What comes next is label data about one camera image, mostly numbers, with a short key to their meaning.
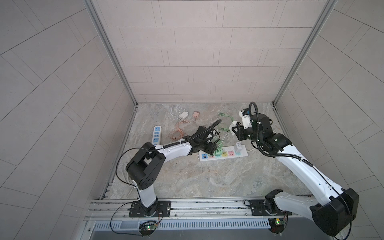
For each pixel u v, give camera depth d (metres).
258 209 0.71
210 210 0.72
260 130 0.55
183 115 1.07
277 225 0.68
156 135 0.94
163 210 0.71
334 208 0.36
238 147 0.85
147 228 0.64
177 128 1.01
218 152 0.83
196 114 1.08
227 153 0.87
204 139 0.70
